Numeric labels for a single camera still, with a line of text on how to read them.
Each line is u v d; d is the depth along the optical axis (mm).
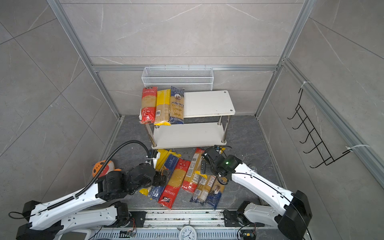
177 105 733
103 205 460
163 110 711
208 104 787
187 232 673
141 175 472
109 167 834
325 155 611
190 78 1011
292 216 376
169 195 780
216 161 573
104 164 842
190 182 836
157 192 775
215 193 792
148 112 685
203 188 803
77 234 660
